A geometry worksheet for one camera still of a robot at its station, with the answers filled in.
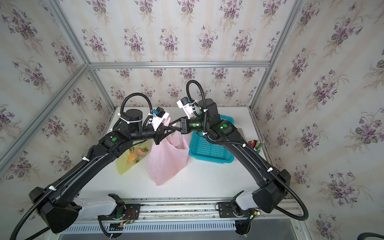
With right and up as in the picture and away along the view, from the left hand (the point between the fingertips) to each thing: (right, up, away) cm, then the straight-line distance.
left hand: (174, 128), depth 67 cm
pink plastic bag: (-4, -15, +5) cm, 17 cm away
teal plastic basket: (+15, -15, +29) cm, 36 cm away
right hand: (0, +1, -4) cm, 4 cm away
